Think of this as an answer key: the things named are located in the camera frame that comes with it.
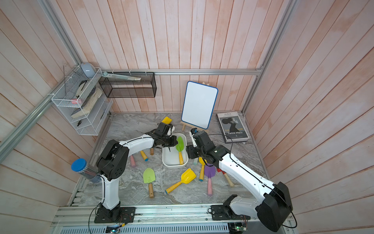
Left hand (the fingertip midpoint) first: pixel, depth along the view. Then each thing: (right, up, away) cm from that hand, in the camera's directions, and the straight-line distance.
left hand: (177, 144), depth 96 cm
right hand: (+8, 0, -15) cm, 17 cm away
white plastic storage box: (0, -9, -2) cm, 9 cm away
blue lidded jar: (-46, -11, -23) cm, 52 cm away
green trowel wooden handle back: (-17, -5, -1) cm, 18 cm away
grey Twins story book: (+40, +11, +11) cm, 43 cm away
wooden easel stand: (+8, +12, +7) cm, 16 cm away
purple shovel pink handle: (+20, -16, -8) cm, 27 cm away
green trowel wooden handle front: (-17, -19, -10) cm, 27 cm away
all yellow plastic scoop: (+6, -19, -10) cm, 22 cm away
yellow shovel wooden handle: (-9, +17, +18) cm, 26 cm away
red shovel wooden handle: (+30, -18, -11) cm, 37 cm away
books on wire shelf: (-49, +26, -16) cm, 58 cm away
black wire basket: (-46, +40, +8) cm, 61 cm away
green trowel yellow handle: (+1, -2, 0) cm, 3 cm away
